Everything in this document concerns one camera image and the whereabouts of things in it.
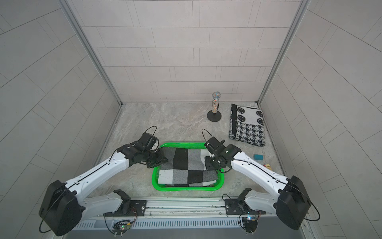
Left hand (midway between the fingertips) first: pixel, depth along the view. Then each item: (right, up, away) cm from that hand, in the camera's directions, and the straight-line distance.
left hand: (170, 158), depth 79 cm
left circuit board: (-19, -26, -14) cm, 35 cm away
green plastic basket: (+24, -12, -6) cm, 27 cm away
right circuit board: (+40, -27, -10) cm, 49 cm away
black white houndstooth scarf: (+48, +17, +20) cm, 54 cm away
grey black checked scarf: (+8, -3, -3) cm, 10 cm away
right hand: (+20, -4, -1) cm, 20 cm away
